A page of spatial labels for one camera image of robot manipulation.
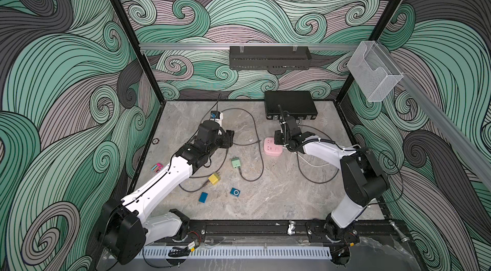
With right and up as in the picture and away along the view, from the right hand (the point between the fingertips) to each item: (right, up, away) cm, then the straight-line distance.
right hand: (275, 135), depth 94 cm
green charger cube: (-20, -13, -3) cm, 24 cm away
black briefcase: (+18, +17, +21) cm, 32 cm away
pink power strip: (-2, -7, +1) cm, 7 cm away
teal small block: (-34, -26, -13) cm, 44 cm away
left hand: (-23, +4, -15) cm, 28 cm away
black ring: (-65, -3, +9) cm, 66 cm away
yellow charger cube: (-30, -19, -9) cm, 36 cm away
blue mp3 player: (-20, -24, -11) cm, 33 cm away
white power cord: (+18, -14, -2) cm, 23 cm away
